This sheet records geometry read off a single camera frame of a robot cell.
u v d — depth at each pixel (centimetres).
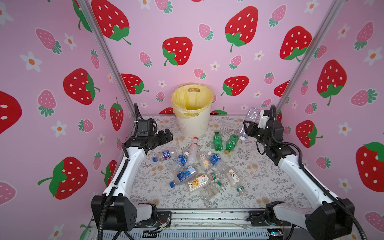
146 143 55
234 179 82
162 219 73
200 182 80
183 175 84
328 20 73
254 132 69
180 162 90
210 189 84
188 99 106
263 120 68
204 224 73
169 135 74
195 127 114
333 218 39
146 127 60
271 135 56
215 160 90
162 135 72
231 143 98
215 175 85
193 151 95
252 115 77
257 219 73
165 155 93
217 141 101
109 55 85
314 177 45
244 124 76
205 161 90
